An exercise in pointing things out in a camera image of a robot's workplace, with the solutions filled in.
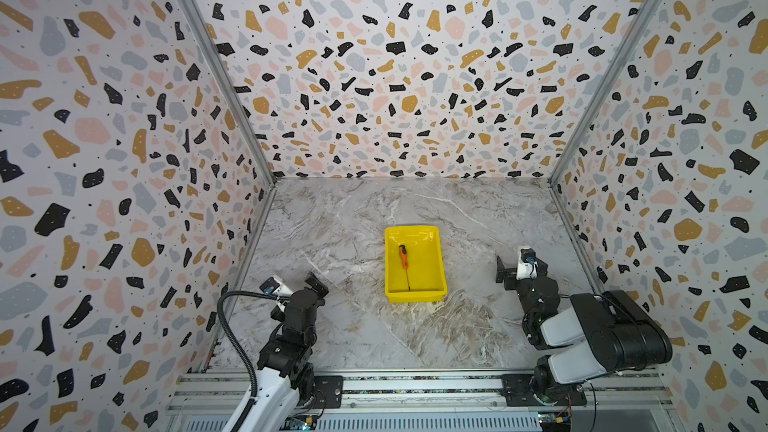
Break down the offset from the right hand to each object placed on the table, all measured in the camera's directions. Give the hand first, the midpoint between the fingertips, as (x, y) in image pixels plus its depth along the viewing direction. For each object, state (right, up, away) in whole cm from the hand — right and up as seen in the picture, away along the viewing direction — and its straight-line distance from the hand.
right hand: (514, 250), depth 89 cm
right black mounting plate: (-5, -32, -15) cm, 36 cm away
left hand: (-60, -7, -7) cm, 61 cm away
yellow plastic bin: (-26, -8, +6) cm, 28 cm away
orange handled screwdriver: (-33, -4, +9) cm, 34 cm away
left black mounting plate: (-51, -32, -15) cm, 63 cm away
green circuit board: (-57, -38, -18) cm, 71 cm away
